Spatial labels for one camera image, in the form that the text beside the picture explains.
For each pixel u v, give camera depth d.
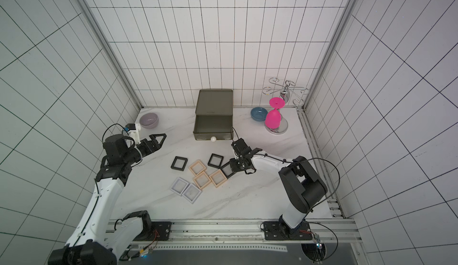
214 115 0.91
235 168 0.81
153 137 0.68
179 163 0.94
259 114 1.14
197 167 0.91
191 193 0.83
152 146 0.68
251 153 0.68
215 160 0.94
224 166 0.92
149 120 1.09
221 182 0.85
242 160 0.67
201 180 0.87
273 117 0.87
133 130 0.68
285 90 0.88
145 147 0.67
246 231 0.75
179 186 0.84
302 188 0.45
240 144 0.74
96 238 0.40
